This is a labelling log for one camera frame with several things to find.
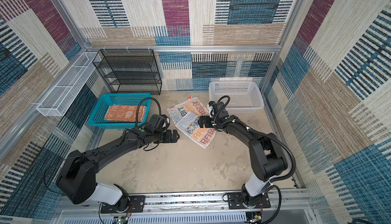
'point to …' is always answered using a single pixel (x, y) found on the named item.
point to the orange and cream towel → (126, 113)
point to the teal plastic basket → (96, 117)
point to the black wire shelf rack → (130, 70)
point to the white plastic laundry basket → (245, 96)
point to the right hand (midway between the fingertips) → (205, 123)
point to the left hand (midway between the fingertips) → (173, 134)
